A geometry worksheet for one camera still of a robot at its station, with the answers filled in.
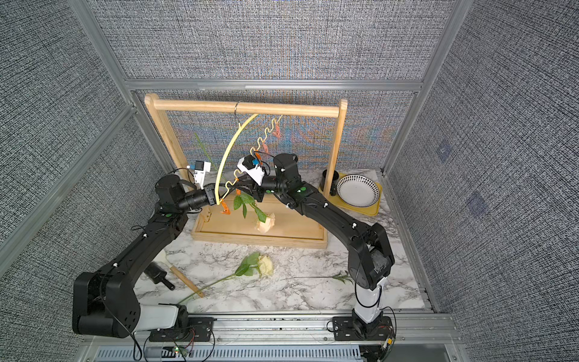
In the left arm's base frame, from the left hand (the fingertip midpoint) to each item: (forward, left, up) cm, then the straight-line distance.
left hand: (238, 186), depth 74 cm
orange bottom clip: (-6, +4, -3) cm, 8 cm away
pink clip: (+21, -13, +5) cm, 25 cm away
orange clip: (-2, 0, -1) cm, 2 cm away
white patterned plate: (+20, -51, -29) cm, 62 cm away
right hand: (+1, 0, +4) cm, 4 cm away
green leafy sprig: (-22, -36, -29) cm, 51 cm away
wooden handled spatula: (-19, +23, -29) cm, 42 cm away
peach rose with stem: (-7, -8, -11) cm, 16 cm away
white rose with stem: (-16, -6, -26) cm, 31 cm away
